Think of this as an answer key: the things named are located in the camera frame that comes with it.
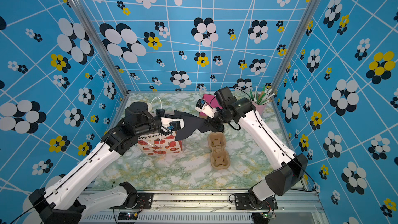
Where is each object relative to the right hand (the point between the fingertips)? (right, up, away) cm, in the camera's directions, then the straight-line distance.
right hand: (209, 121), depth 74 cm
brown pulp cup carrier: (+6, -21, +11) cm, 25 cm away
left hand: (-13, +6, -8) cm, 16 cm away
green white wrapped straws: (+33, +13, +17) cm, 39 cm away
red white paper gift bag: (-25, -11, 0) cm, 27 cm away
